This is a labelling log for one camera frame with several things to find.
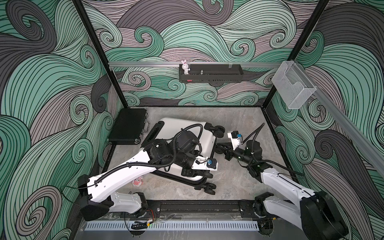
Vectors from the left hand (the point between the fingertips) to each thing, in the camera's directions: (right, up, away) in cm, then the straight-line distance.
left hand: (204, 165), depth 61 cm
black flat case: (-51, +14, +46) cm, 70 cm away
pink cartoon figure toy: (-34, -15, +18) cm, 42 cm away
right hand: (+9, +5, +19) cm, 21 cm away
